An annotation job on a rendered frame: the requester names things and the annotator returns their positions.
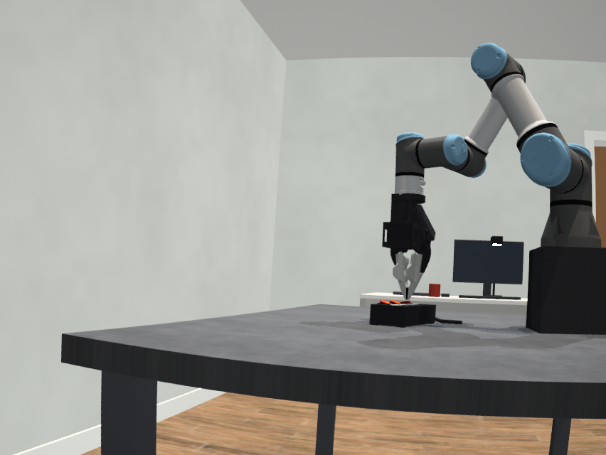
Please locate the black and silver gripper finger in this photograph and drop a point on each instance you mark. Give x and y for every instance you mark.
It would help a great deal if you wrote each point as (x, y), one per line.
(417, 266)
(399, 269)

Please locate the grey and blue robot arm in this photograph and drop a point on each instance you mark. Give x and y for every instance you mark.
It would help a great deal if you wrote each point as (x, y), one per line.
(546, 158)

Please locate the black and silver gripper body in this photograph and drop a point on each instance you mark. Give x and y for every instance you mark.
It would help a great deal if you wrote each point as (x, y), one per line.
(402, 231)

